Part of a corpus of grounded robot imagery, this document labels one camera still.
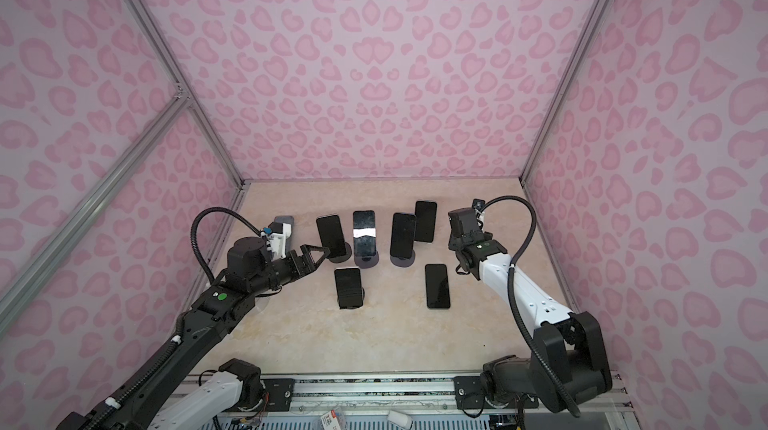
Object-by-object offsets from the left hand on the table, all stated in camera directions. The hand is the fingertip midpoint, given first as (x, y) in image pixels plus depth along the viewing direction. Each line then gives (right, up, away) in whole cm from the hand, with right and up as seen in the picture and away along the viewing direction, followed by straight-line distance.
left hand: (322, 251), depth 75 cm
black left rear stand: (+2, -5, +22) cm, 23 cm away
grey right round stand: (+18, -7, +23) cm, 30 cm away
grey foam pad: (-21, +7, +32) cm, 39 cm away
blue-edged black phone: (+21, +2, +16) cm, 26 cm away
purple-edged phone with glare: (+8, +3, +19) cm, 21 cm away
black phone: (+28, +9, +20) cm, 35 cm away
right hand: (+39, +4, +12) cm, 41 cm away
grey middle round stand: (+9, -7, +23) cm, 25 cm away
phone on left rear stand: (-1, +3, +14) cm, 15 cm away
